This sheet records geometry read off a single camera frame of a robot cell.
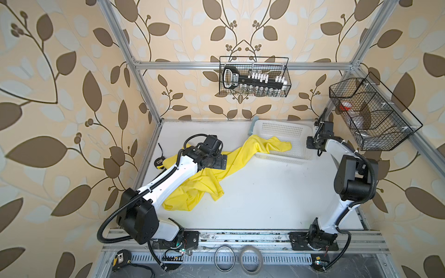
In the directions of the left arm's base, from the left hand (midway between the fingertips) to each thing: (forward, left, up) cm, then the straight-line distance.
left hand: (214, 159), depth 82 cm
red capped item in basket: (+19, -62, +18) cm, 67 cm away
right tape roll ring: (-37, -13, -13) cm, 41 cm away
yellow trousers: (-9, +4, -7) cm, 12 cm away
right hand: (+16, -56, -7) cm, 58 cm away
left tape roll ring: (-39, -2, -17) cm, 43 cm away
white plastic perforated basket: (+27, -49, -10) cm, 57 cm away
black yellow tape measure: (-38, +35, -14) cm, 54 cm away
